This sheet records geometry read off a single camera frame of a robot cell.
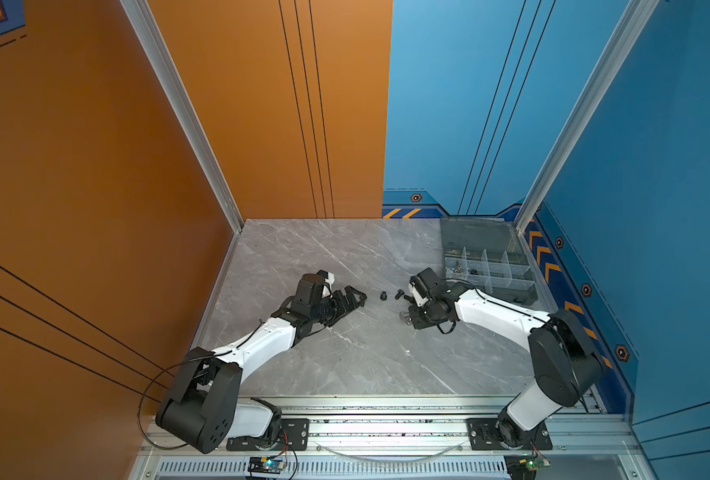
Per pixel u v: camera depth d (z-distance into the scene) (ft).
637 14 2.29
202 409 1.38
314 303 2.29
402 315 3.06
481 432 2.39
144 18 2.29
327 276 2.71
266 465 2.32
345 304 2.50
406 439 2.44
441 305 2.13
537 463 2.27
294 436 2.39
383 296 3.19
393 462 2.30
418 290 2.45
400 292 3.26
